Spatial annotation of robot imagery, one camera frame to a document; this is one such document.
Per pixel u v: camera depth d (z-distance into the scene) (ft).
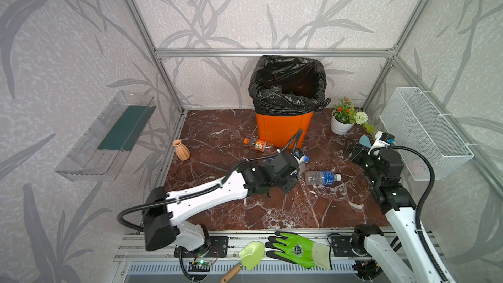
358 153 2.14
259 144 3.23
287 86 3.33
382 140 2.06
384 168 1.77
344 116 3.36
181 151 3.05
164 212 1.31
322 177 2.85
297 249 2.37
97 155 2.10
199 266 2.36
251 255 2.37
